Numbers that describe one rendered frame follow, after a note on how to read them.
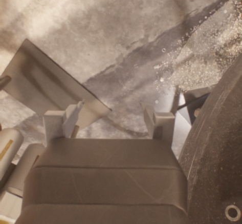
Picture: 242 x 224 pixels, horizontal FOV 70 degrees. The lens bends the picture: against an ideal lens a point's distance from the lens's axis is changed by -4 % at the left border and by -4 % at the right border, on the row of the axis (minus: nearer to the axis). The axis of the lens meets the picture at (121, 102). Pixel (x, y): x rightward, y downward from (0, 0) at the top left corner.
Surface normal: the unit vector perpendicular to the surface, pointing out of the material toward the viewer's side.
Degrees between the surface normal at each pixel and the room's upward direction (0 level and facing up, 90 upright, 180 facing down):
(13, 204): 90
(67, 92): 0
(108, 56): 0
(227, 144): 90
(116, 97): 0
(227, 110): 90
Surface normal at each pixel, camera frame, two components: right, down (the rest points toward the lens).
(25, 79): -0.11, 0.65
